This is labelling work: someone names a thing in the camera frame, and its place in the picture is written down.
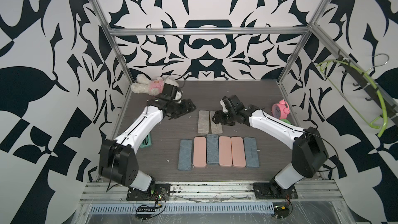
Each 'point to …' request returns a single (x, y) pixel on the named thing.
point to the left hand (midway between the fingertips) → (189, 107)
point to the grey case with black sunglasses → (203, 123)
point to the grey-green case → (147, 141)
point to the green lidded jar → (286, 121)
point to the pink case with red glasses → (199, 152)
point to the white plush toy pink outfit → (144, 85)
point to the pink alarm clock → (280, 111)
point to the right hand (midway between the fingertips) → (214, 117)
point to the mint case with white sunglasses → (212, 149)
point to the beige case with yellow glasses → (216, 128)
